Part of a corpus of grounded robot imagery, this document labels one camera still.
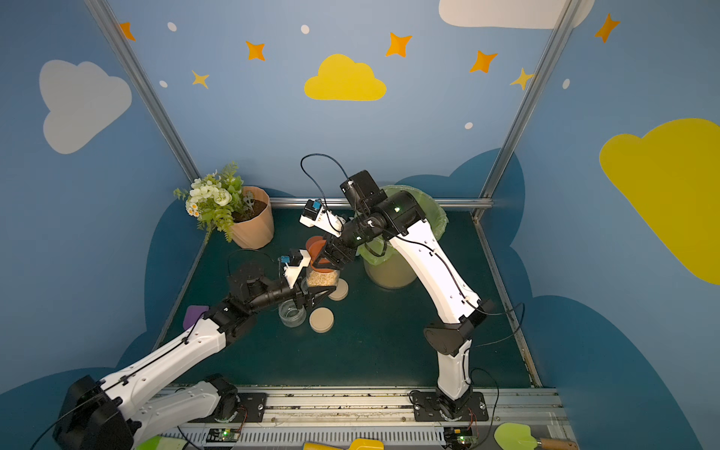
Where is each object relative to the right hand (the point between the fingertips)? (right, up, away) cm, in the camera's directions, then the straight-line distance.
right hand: (329, 246), depth 67 cm
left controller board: (-28, -49, +4) cm, 56 cm away
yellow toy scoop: (+6, -50, +2) cm, 51 cm away
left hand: (0, -7, +3) cm, 8 cm away
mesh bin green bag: (+14, -5, +13) cm, 20 cm away
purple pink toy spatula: (-48, -23, +24) cm, 58 cm away
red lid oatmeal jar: (-1, -8, +2) cm, 8 cm away
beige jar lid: (-6, -25, +23) cm, 34 cm away
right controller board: (+33, -50, +5) cm, 60 cm away
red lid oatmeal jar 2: (-3, +1, -1) cm, 3 cm away
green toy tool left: (-40, -47, -1) cm, 62 cm away
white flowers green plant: (-37, +14, +18) cm, 43 cm away
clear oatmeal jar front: (-16, -24, +25) cm, 38 cm away
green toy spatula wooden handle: (+47, -49, +3) cm, 68 cm away
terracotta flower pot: (-30, +8, +28) cm, 42 cm away
